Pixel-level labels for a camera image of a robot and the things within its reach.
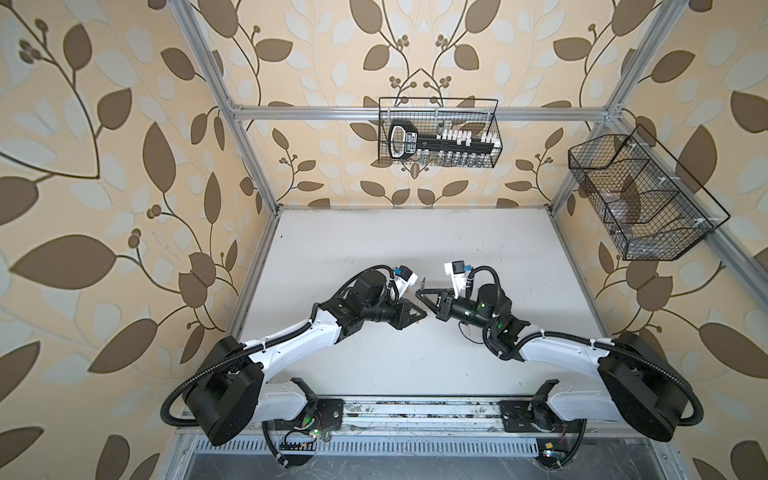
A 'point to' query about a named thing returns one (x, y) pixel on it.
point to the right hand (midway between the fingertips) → (418, 297)
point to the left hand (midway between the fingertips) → (426, 312)
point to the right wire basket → (653, 208)
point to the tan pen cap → (422, 287)
